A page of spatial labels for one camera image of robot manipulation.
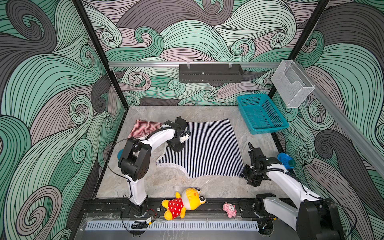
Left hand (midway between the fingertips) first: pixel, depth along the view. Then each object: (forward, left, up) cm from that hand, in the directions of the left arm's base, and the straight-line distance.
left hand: (177, 148), depth 90 cm
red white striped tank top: (+18, +26, -4) cm, 32 cm away
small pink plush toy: (-32, -28, -1) cm, 42 cm away
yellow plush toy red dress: (-29, -9, +3) cm, 31 cm away
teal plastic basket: (+33, -63, -3) cm, 71 cm away
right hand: (-16, -38, -3) cm, 42 cm away
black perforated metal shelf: (+39, -23, +28) cm, 53 cm away
